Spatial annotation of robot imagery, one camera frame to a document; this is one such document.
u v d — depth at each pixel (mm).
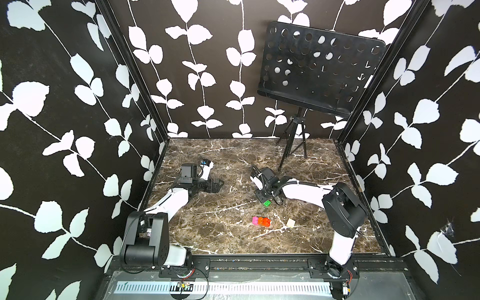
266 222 839
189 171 701
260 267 749
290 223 859
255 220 842
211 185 798
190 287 720
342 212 485
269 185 732
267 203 904
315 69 677
